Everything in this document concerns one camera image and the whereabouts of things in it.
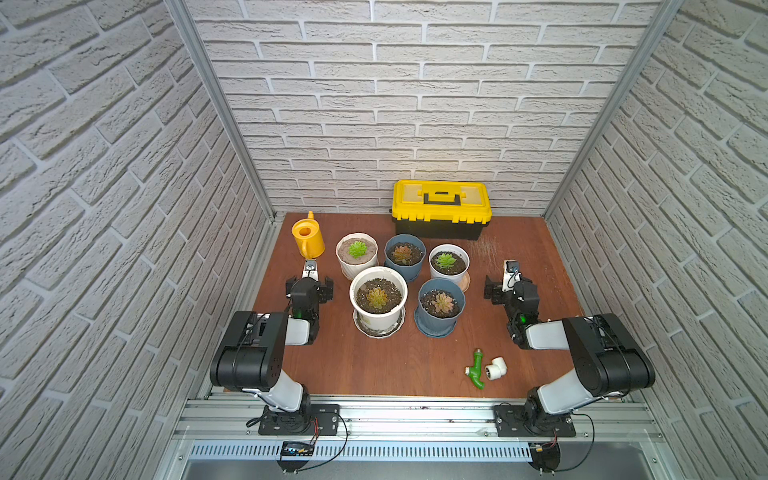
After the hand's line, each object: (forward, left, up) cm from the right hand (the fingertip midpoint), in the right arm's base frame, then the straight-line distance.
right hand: (508, 276), depth 94 cm
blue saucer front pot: (-16, +25, -6) cm, 30 cm away
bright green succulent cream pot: (+9, +48, +6) cm, 49 cm away
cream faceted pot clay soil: (+4, +50, +4) cm, 51 cm away
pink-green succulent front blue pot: (-10, +23, +2) cm, 25 cm away
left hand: (+4, +67, +1) cm, 67 cm away
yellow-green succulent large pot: (-8, +42, +5) cm, 43 cm away
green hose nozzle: (-27, +16, -6) cm, 32 cm away
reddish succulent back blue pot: (+8, +34, +4) cm, 35 cm away
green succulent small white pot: (+5, +20, +4) cm, 21 cm away
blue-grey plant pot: (+2, +31, +3) cm, 31 cm away
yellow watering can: (+18, +65, +5) cm, 68 cm away
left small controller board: (-41, +64, -9) cm, 77 cm away
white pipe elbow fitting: (-27, +10, -5) cm, 29 cm away
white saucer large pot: (-14, +44, -6) cm, 46 cm away
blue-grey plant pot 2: (-15, +28, +5) cm, 32 cm away
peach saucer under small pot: (+3, +12, -7) cm, 14 cm away
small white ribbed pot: (+2, +17, +3) cm, 17 cm away
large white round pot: (-2, +37, +2) cm, 37 cm away
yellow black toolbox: (+23, +19, +9) cm, 31 cm away
